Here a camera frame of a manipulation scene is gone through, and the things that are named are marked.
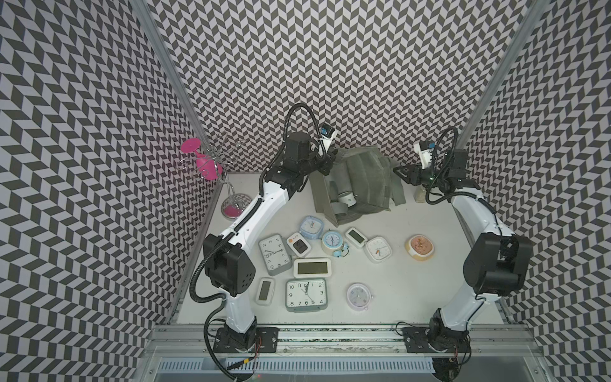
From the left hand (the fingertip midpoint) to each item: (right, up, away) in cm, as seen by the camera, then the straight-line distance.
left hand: (335, 151), depth 77 cm
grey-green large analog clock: (-9, -49, +3) cm, 50 cm away
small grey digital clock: (-24, -47, +3) cm, 53 cm away
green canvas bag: (+14, -5, +16) cm, 22 cm away
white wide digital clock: (-7, -41, +7) cm, 42 cm away
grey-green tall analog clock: (-22, -37, +12) cm, 45 cm away
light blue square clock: (-8, -28, +20) cm, 35 cm away
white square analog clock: (+17, -35, +12) cm, 41 cm away
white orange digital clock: (-13, -33, +13) cm, 38 cm away
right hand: (+24, -6, +8) cm, 25 cm away
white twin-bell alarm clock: (+7, -16, +21) cm, 27 cm away
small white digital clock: (+10, -32, +19) cm, 38 cm away
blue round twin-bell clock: (0, -33, +14) cm, 36 cm away
